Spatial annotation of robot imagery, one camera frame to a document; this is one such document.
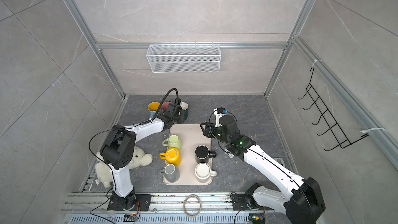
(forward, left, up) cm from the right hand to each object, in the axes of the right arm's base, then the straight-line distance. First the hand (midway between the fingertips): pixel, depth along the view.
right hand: (204, 124), depth 77 cm
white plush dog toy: (-19, +50, -12) cm, 55 cm away
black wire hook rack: (-10, -56, +9) cm, 57 cm away
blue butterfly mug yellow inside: (+22, +33, -12) cm, 42 cm away
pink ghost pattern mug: (+24, +25, -12) cm, 37 cm away
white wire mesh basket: (+47, +12, +9) cm, 49 cm away
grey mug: (-20, +16, -12) cm, 28 cm away
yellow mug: (-12, +17, -12) cm, 24 cm away
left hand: (+18, +14, -11) cm, 26 cm away
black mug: (-11, +1, -12) cm, 16 cm away
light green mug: (-3, +17, -11) cm, 21 cm away
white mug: (-19, +1, -15) cm, 24 cm away
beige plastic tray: (+7, +8, -24) cm, 26 cm away
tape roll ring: (-33, +3, -21) cm, 39 cm away
